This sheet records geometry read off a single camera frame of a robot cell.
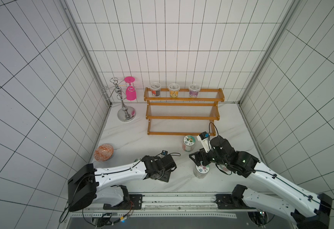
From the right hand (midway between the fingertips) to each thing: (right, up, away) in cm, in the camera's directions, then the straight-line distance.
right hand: (190, 155), depth 72 cm
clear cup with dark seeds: (-19, +37, +10) cm, 42 cm away
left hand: (-17, -14, +6) cm, 22 cm away
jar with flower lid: (+1, +3, +15) cm, 15 cm away
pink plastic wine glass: (-40, +37, +32) cm, 63 cm away
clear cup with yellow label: (-8, +36, +9) cm, 38 cm away
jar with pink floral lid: (+6, -10, +4) cm, 13 cm away
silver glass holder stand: (-46, +22, +39) cm, 64 cm away
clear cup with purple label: (+3, +35, +8) cm, 36 cm away
